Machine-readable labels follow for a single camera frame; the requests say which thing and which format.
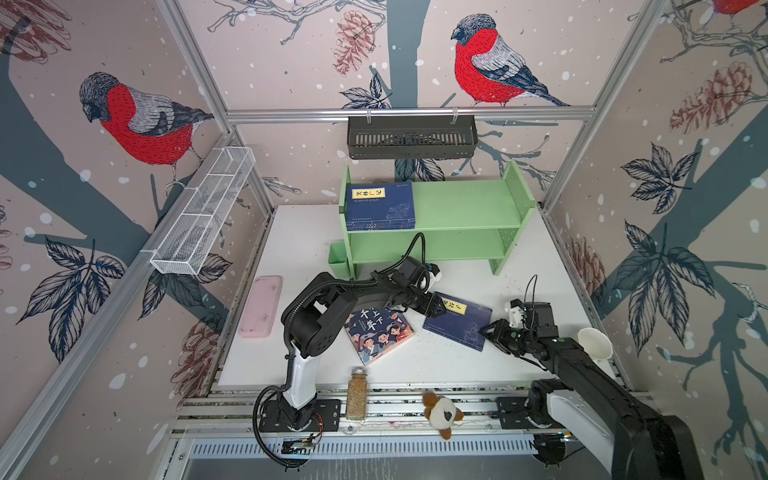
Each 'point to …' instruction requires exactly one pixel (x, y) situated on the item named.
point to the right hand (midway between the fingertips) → (482, 334)
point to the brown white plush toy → (441, 413)
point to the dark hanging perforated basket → (412, 137)
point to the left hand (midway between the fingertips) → (438, 310)
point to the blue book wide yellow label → (361, 225)
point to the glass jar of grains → (357, 394)
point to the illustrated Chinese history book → (377, 330)
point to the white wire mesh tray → (204, 211)
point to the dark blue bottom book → (461, 322)
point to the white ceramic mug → (599, 347)
